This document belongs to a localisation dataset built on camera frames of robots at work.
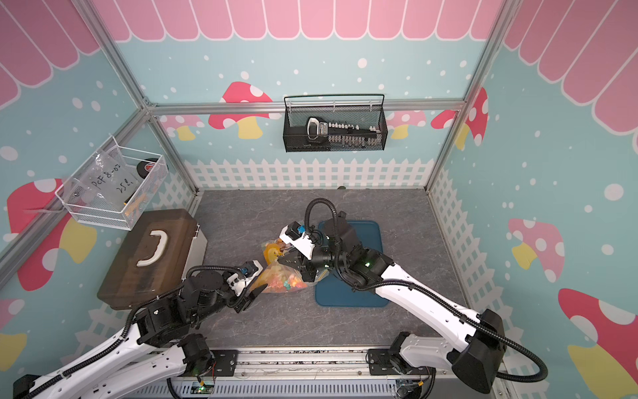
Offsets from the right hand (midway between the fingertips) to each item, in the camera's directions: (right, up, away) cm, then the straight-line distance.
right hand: (282, 259), depth 64 cm
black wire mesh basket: (0, +38, +23) cm, 45 cm away
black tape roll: (-48, +27, +17) cm, 58 cm away
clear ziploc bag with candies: (-3, -7, +9) cm, 12 cm away
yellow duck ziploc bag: (-9, -2, +31) cm, 32 cm away
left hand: (-8, -8, +8) cm, 14 cm away
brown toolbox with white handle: (-41, -2, +10) cm, 42 cm away
